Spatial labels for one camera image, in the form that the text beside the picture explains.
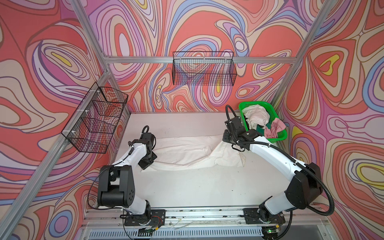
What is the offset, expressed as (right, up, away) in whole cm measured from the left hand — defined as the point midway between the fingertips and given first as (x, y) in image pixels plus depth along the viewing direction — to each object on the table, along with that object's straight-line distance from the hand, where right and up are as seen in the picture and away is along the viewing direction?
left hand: (152, 161), depth 89 cm
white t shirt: (+20, +4, +7) cm, 22 cm away
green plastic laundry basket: (+83, +30, +19) cm, 90 cm away
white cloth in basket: (+69, +30, +15) cm, 77 cm away
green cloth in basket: (+70, +19, +9) cm, 73 cm away
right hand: (+46, +14, -4) cm, 48 cm away
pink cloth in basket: (+82, +21, +12) cm, 86 cm away
